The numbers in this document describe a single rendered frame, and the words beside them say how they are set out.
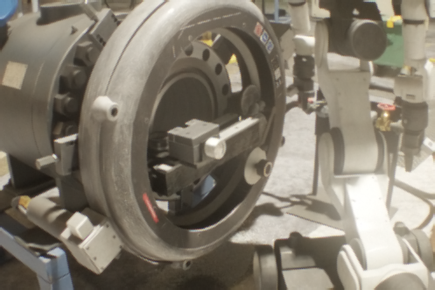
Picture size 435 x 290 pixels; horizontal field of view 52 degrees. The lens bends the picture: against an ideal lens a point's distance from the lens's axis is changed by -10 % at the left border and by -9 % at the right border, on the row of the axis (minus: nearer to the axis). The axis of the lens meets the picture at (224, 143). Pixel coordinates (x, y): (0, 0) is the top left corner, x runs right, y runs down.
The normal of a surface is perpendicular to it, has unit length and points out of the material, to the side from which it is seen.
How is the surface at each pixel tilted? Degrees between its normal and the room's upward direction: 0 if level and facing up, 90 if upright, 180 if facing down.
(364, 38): 84
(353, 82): 57
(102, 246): 90
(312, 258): 45
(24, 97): 74
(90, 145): 80
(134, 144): 90
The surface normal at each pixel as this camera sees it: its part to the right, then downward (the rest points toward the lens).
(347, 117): 0.07, -0.20
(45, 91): -0.55, -0.09
